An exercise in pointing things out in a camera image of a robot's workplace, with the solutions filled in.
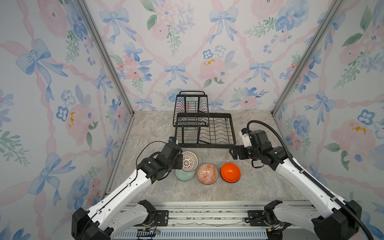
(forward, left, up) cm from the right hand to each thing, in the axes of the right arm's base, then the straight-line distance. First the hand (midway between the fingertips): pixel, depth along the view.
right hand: (237, 148), depth 80 cm
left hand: (-5, +30, 0) cm, 30 cm away
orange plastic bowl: (-8, +2, -14) cm, 16 cm away
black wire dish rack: (+12, +22, +2) cm, 26 cm away
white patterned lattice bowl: (-5, +25, -6) cm, 26 cm away
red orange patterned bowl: (-8, +15, -15) cm, 23 cm away
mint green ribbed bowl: (-9, +28, -16) cm, 34 cm away
